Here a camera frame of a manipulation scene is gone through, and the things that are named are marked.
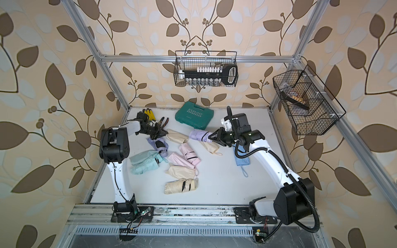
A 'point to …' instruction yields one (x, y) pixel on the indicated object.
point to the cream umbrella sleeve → (181, 172)
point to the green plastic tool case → (194, 116)
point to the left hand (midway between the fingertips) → (164, 130)
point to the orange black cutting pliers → (161, 121)
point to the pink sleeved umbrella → (189, 154)
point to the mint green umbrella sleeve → (147, 157)
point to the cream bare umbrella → (181, 185)
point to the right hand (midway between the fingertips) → (210, 138)
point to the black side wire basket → (309, 112)
